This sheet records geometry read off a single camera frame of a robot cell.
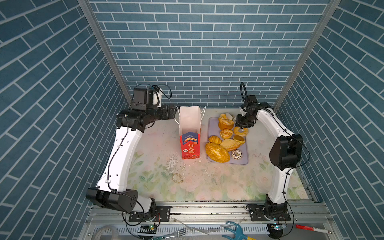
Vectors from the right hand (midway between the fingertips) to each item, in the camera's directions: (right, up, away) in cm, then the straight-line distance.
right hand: (236, 123), depth 94 cm
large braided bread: (-7, 0, +8) cm, 11 cm away
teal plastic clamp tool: (-6, -51, -26) cm, 57 cm away
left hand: (-38, +7, -24) cm, 46 cm away
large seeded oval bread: (-14, -18, -6) cm, 23 cm away
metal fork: (-35, -51, -26) cm, 68 cm away
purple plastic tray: (-13, -5, +14) cm, 20 cm away
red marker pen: (+28, -50, -25) cm, 62 cm away
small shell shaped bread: (-5, -7, +7) cm, 11 cm away
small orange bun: (+3, -11, +4) cm, 12 cm away
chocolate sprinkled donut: (0, -20, -1) cm, 20 cm away
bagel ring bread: (+2, -6, +8) cm, 10 cm away
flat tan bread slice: (-4, -14, +1) cm, 15 cm away
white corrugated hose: (-63, -48, -28) cm, 84 cm away
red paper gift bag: (-31, -4, +9) cm, 32 cm away
